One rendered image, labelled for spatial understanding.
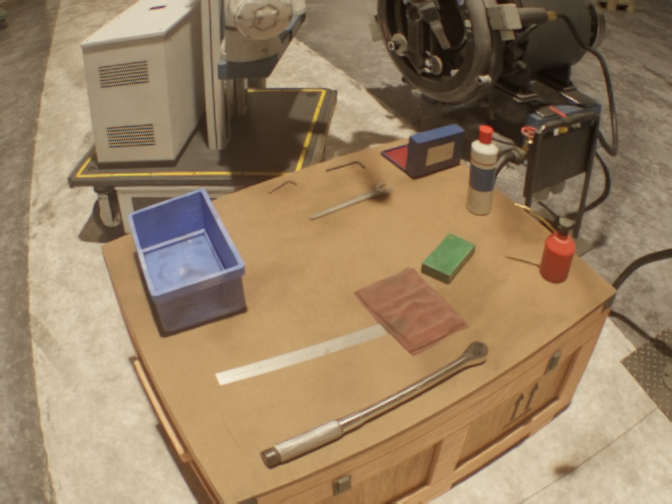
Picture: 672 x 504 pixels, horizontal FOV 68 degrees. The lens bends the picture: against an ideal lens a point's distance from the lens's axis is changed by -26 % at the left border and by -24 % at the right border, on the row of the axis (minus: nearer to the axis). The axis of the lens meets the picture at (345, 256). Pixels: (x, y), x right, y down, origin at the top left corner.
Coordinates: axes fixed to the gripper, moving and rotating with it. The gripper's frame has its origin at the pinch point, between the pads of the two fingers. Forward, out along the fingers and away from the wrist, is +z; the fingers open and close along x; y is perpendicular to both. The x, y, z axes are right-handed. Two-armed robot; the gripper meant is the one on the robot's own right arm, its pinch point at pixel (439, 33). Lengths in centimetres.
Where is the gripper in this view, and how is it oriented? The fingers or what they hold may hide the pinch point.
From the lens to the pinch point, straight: 183.4
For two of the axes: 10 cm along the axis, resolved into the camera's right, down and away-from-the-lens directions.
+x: 0.7, 7.2, -6.9
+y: -9.2, 3.2, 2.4
